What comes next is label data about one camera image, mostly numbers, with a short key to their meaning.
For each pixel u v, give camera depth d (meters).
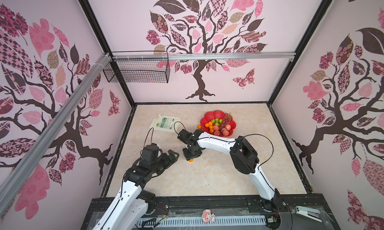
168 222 0.70
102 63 0.81
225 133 0.97
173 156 0.70
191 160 0.86
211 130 1.01
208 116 1.08
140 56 0.90
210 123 1.05
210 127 1.03
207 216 0.68
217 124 1.04
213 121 1.06
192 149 0.78
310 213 0.71
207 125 1.03
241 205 0.74
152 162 0.59
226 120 1.03
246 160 0.55
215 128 1.01
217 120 1.07
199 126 1.03
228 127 1.00
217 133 0.98
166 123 1.06
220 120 1.07
